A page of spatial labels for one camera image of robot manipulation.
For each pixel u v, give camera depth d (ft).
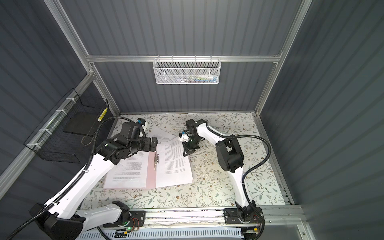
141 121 2.14
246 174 1.90
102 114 2.67
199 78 3.02
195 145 2.71
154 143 2.23
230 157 1.92
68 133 2.39
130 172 2.78
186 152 2.72
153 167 3.03
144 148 2.14
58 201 1.28
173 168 2.98
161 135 3.53
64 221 1.28
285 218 2.42
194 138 2.65
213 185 2.77
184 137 2.91
